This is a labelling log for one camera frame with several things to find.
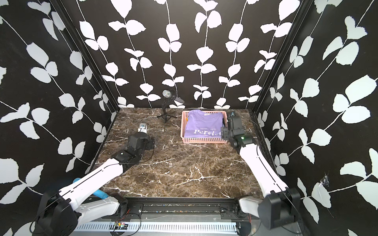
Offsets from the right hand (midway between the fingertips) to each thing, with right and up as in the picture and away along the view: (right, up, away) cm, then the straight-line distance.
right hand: (231, 126), depth 82 cm
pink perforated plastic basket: (-16, -10, +16) cm, 25 cm away
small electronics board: (-58, -49, -11) cm, 76 cm away
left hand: (-49, -4, 0) cm, 49 cm away
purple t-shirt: (-14, +1, +22) cm, 27 cm away
